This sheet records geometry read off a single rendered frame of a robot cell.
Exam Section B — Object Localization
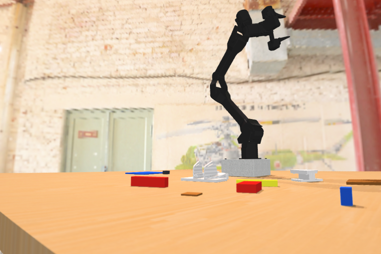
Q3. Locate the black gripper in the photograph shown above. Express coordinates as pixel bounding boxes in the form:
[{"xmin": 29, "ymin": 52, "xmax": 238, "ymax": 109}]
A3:
[{"xmin": 256, "ymin": 6, "xmax": 290, "ymax": 51}]

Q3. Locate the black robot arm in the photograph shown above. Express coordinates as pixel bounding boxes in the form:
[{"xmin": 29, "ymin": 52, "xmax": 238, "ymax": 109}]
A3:
[{"xmin": 210, "ymin": 9, "xmax": 280, "ymax": 159}]

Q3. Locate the red rectangular block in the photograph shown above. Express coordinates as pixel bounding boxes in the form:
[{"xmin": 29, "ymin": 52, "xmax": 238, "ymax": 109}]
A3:
[
  {"xmin": 131, "ymin": 176, "xmax": 169, "ymax": 188},
  {"xmin": 236, "ymin": 181, "xmax": 262, "ymax": 193}
]

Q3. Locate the yellow flat bar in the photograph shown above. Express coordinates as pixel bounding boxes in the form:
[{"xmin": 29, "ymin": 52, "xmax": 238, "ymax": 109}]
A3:
[{"xmin": 236, "ymin": 179, "xmax": 278, "ymax": 187}]

